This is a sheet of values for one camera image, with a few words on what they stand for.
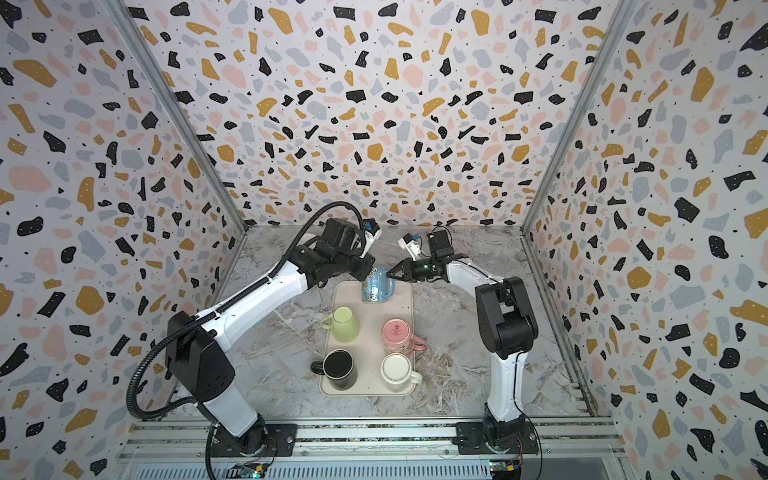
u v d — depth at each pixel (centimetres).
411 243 90
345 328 86
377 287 95
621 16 72
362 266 74
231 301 48
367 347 92
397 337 80
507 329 54
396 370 78
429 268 85
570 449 74
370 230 72
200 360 43
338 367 77
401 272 89
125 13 70
